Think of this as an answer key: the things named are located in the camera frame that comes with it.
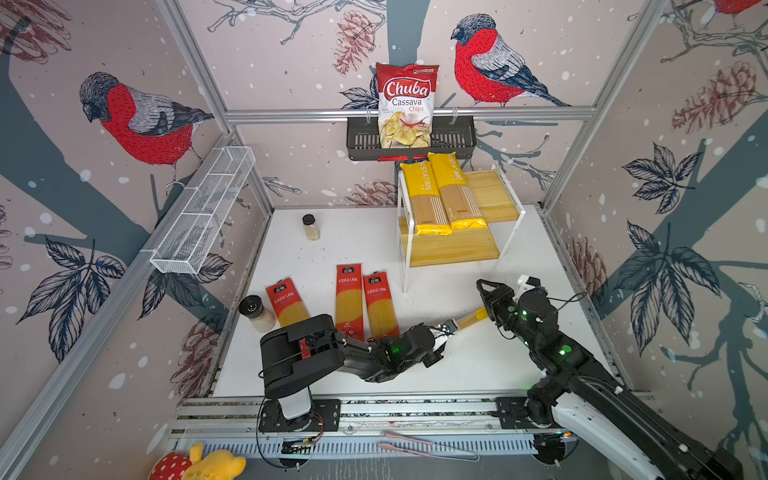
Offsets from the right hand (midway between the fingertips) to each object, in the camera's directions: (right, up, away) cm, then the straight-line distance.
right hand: (473, 288), depth 76 cm
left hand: (-6, -14, +5) cm, 16 cm away
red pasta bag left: (-55, -8, +16) cm, 58 cm away
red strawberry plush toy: (-69, -35, -14) cm, 79 cm away
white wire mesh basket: (-72, +11, -6) cm, 73 cm away
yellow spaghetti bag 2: (-4, +22, -2) cm, 22 cm away
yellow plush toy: (-60, -36, -13) cm, 71 cm away
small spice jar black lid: (-51, +15, +31) cm, 62 cm away
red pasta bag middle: (-34, -11, +13) cm, 39 cm away
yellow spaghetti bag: (-12, +22, -3) cm, 25 cm away
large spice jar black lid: (-60, -6, +5) cm, 61 cm away
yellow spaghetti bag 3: (+3, -8, +4) cm, 10 cm away
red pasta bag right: (-25, -9, +14) cm, 30 cm away
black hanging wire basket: (0, +47, +18) cm, 50 cm away
